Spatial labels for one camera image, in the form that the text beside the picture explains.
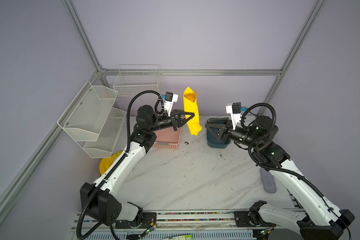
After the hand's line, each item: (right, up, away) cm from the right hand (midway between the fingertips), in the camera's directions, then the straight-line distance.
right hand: (207, 123), depth 57 cm
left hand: (-5, +4, +4) cm, 7 cm away
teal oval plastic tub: (+12, -11, +50) cm, 52 cm away
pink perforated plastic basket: (-20, -9, +39) cm, 45 cm away
